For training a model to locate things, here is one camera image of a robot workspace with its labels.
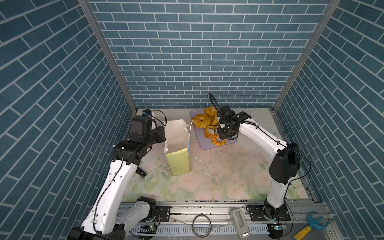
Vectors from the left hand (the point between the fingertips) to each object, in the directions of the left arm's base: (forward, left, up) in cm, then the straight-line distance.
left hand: (163, 129), depth 71 cm
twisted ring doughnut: (+12, -28, -27) cm, 41 cm away
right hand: (+8, -31, -14) cm, 35 cm away
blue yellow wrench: (-36, -71, -26) cm, 84 cm away
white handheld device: (-35, -36, -27) cm, 57 cm away
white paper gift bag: (+5, -4, -26) cm, 27 cm away
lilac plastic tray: (+12, -22, -31) cm, 39 cm away
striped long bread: (+15, -25, -23) cm, 37 cm away
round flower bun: (+27, -20, -26) cm, 43 cm away
